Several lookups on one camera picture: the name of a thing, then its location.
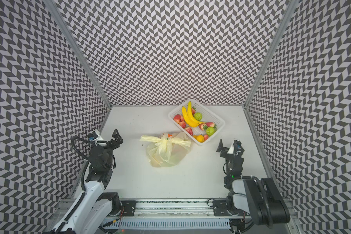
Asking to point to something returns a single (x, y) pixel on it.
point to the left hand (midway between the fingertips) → (110, 133)
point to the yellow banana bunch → (189, 117)
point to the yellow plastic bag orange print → (166, 149)
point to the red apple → (178, 118)
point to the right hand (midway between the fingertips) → (228, 143)
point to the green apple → (198, 116)
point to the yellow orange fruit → (200, 138)
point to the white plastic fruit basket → (208, 116)
